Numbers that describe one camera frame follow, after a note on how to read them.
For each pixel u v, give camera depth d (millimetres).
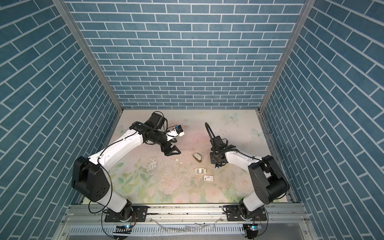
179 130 716
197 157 908
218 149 716
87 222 717
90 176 424
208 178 844
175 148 719
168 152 707
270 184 448
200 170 889
